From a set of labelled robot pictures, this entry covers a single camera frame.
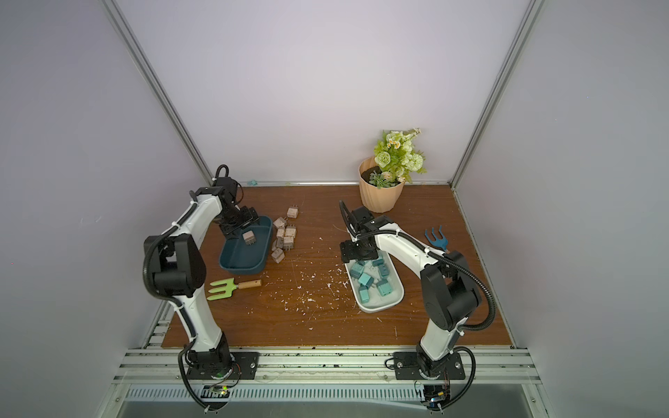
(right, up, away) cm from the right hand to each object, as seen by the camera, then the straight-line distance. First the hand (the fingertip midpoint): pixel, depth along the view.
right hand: (351, 254), depth 87 cm
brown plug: (-27, -1, +5) cm, 27 cm away
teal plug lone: (+12, -5, 0) cm, 13 cm away
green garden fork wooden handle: (-42, -11, +1) cm, 43 cm away
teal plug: (+2, -6, +2) cm, 7 cm away
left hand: (-35, +10, +7) cm, 37 cm away
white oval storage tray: (+9, -10, +1) cm, 13 cm away
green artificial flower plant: (+17, +34, +5) cm, 39 cm away
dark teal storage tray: (-44, -4, +12) cm, 46 cm away
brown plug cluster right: (-24, +7, +14) cm, 28 cm away
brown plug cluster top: (-29, +10, +16) cm, 34 cm away
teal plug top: (+4, -12, -4) cm, 14 cm away
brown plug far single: (-24, +14, +21) cm, 35 cm away
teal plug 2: (+5, -9, 0) cm, 10 cm away
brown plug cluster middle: (-24, +2, +12) cm, 27 cm away
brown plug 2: (-40, +4, +12) cm, 42 cm away
